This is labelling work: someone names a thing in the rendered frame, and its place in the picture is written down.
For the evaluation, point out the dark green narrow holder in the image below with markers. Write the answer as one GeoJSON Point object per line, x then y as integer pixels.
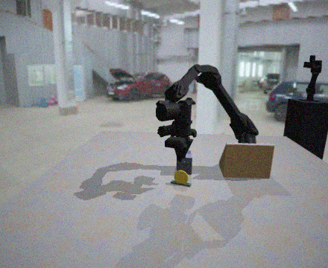
{"type": "Point", "coordinates": [176, 183]}

